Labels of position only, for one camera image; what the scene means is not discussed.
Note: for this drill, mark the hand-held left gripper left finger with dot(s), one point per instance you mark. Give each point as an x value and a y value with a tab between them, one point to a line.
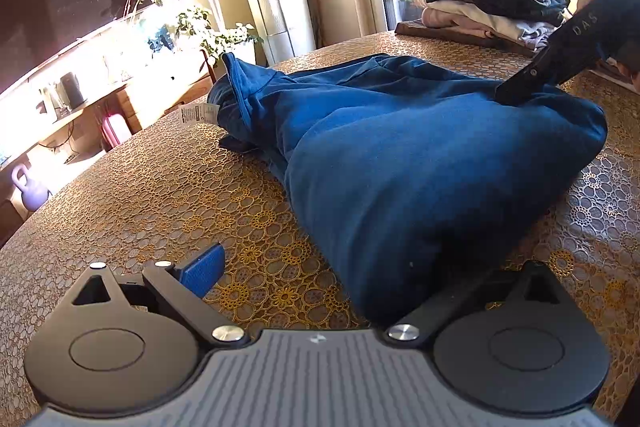
202	269

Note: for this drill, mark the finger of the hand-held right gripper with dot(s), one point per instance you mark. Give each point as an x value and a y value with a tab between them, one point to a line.
522	87

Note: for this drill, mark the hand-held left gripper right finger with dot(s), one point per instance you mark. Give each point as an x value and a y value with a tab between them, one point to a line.
445	309

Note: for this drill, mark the blue long-sleeve shirt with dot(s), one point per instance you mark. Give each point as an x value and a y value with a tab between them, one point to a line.
400	157

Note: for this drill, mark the gold lace tablecloth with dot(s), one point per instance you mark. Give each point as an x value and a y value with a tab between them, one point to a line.
150	197

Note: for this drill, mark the pink case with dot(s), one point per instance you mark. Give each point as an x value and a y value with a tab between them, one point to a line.
117	132

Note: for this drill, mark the wooden tv cabinet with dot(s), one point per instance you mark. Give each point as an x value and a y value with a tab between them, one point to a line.
145	102

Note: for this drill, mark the purple kettlebell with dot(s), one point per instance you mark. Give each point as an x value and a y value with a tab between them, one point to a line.
32	199

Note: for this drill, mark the black speaker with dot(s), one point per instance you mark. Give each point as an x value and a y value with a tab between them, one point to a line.
72	89

